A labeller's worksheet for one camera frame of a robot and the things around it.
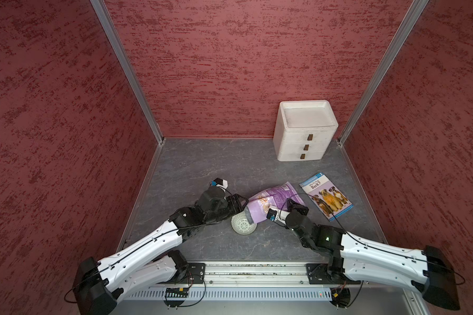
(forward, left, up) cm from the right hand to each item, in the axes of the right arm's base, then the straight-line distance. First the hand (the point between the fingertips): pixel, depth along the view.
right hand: (290, 203), depth 79 cm
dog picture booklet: (+7, -24, -14) cm, 29 cm away
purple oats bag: (+1, +7, +4) cm, 8 cm away
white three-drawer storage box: (+33, -11, +10) cm, 36 cm away
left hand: (-3, +19, +5) cm, 20 cm away
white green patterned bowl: (-4, +21, -12) cm, 24 cm away
